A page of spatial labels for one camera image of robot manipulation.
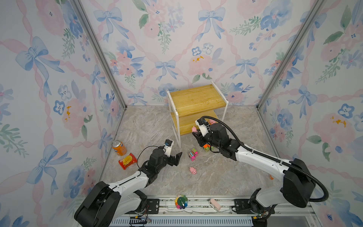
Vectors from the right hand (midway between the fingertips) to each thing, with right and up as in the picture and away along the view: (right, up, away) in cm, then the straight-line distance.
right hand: (194, 130), depth 81 cm
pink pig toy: (0, +1, -2) cm, 2 cm away
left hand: (-11, -11, +4) cm, 17 cm away
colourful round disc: (-8, -38, -6) cm, 39 cm away
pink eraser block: (+10, -38, -7) cm, 40 cm away
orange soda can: (-45, -10, +4) cm, 47 cm away
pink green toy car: (+2, -16, +11) cm, 19 cm away
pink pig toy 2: (-1, -24, +3) cm, 24 cm away
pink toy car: (-1, -17, +9) cm, 20 cm away
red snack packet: (-41, -20, +7) cm, 46 cm away
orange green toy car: (+5, -8, -8) cm, 13 cm away
